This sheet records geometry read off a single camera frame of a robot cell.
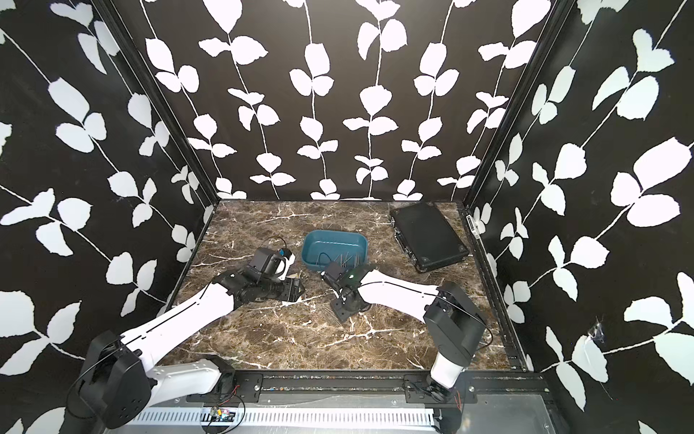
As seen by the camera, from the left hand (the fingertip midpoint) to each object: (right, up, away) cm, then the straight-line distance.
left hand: (298, 284), depth 83 cm
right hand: (+14, -8, +1) cm, 16 cm away
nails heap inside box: (+15, +5, +18) cm, 24 cm away
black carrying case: (+47, +15, +26) cm, 56 cm away
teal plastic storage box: (+4, +10, +23) cm, 25 cm away
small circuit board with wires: (-18, -33, -11) cm, 39 cm away
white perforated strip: (+1, -33, -13) cm, 35 cm away
